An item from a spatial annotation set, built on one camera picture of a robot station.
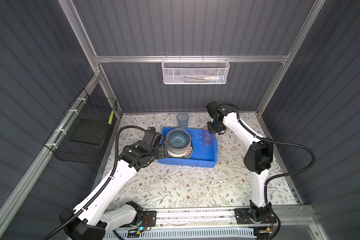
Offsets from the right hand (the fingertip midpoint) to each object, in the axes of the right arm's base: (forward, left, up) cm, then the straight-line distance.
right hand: (215, 130), depth 92 cm
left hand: (-19, +31, +9) cm, 37 cm away
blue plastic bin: (-9, +8, -16) cm, 20 cm away
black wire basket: (+1, +72, +21) cm, 75 cm away
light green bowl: (-13, +23, -7) cm, 27 cm away
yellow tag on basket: (-2, +60, +14) cm, 62 cm away
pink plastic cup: (-5, +5, -1) cm, 7 cm away
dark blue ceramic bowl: (-3, +24, -4) cm, 24 cm away
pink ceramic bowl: (-12, +23, -2) cm, 26 cm away
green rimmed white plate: (-11, +16, -9) cm, 21 cm away
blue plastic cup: (+9, +21, 0) cm, 23 cm away
